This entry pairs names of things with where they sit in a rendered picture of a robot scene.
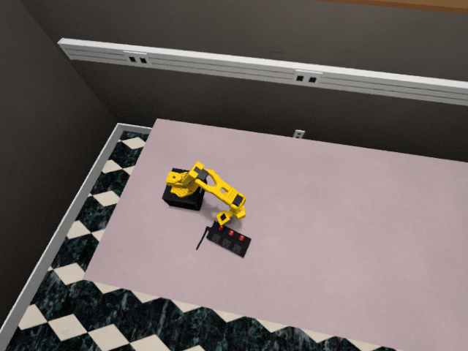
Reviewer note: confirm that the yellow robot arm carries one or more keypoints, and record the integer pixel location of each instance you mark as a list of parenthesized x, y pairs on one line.
[(184, 186)]

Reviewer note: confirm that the black power strip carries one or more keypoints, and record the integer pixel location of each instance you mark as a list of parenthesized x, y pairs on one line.
[(228, 238)]

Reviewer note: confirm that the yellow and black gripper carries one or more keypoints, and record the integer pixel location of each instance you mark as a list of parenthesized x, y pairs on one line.
[(224, 215)]

